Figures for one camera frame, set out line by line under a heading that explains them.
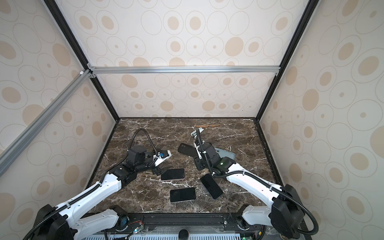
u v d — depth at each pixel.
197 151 0.72
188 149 1.03
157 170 0.69
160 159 0.65
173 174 0.90
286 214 0.40
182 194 0.83
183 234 0.63
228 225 0.73
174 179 0.88
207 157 0.59
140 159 0.62
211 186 0.86
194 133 1.09
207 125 1.16
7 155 0.51
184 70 0.91
